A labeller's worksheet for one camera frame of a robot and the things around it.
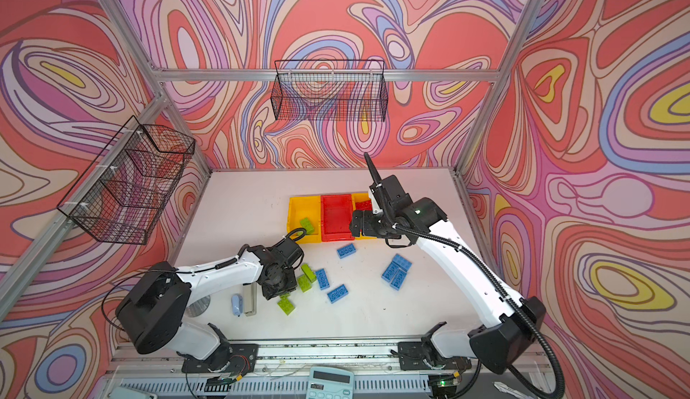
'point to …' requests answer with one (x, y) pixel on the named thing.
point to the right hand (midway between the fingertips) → (367, 233)
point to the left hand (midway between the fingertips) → (295, 288)
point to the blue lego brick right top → (402, 261)
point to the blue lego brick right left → (390, 271)
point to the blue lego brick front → (337, 293)
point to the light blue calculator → (330, 383)
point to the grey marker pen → (250, 299)
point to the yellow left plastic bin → (305, 207)
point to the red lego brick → (363, 206)
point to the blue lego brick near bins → (346, 251)
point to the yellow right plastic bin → (358, 198)
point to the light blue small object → (237, 305)
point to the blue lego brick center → (322, 279)
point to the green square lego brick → (304, 283)
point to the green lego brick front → (286, 304)
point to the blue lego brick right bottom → (398, 279)
